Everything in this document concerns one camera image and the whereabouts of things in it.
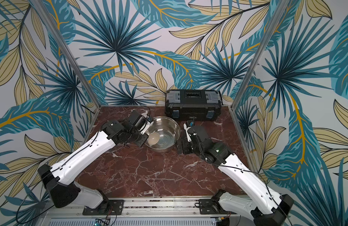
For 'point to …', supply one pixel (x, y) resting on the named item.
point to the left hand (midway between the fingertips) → (141, 138)
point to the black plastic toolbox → (193, 105)
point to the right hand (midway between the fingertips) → (183, 141)
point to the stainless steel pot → (169, 132)
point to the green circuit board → (99, 224)
